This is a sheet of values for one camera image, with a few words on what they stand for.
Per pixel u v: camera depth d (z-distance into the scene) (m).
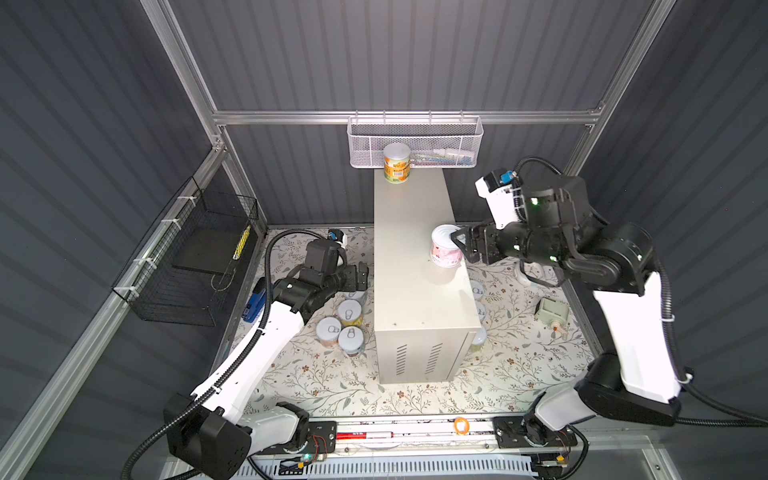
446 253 0.62
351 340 0.85
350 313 0.89
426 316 0.58
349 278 0.68
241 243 0.79
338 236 0.68
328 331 0.87
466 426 0.75
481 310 0.91
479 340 0.87
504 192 0.46
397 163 0.79
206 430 0.37
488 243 0.47
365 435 0.74
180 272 0.72
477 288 0.95
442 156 0.92
